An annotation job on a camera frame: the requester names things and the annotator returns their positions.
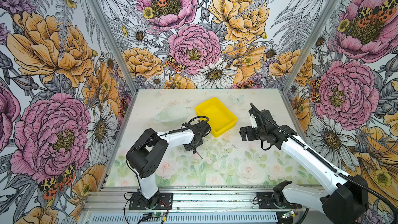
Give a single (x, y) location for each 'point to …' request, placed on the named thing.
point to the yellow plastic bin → (220, 117)
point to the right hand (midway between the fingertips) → (249, 135)
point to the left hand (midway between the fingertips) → (192, 147)
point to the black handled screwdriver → (199, 154)
